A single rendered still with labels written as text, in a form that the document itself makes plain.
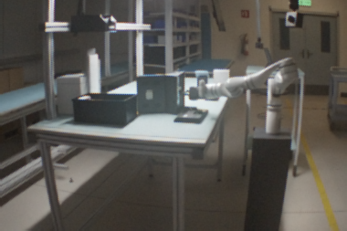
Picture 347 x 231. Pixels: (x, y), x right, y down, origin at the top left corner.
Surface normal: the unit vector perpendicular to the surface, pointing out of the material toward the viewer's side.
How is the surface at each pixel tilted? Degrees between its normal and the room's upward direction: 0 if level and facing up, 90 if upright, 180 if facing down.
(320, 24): 90
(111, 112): 90
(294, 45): 90
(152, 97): 90
